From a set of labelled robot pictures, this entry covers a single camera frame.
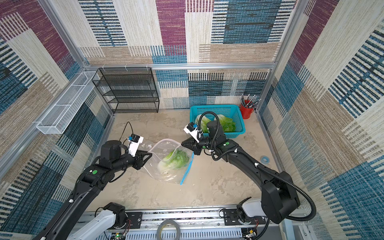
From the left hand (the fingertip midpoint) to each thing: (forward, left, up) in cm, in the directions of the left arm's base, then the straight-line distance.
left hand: (149, 153), depth 74 cm
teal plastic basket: (+40, -52, -13) cm, 67 cm away
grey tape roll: (-29, -5, -18) cm, 35 cm away
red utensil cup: (+40, -60, -12) cm, 73 cm away
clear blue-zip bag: (+1, -8, -10) cm, 13 cm away
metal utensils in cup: (+46, -62, -10) cm, 78 cm away
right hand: (+4, -18, 0) cm, 18 cm away
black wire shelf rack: (+52, +24, -1) cm, 58 cm away
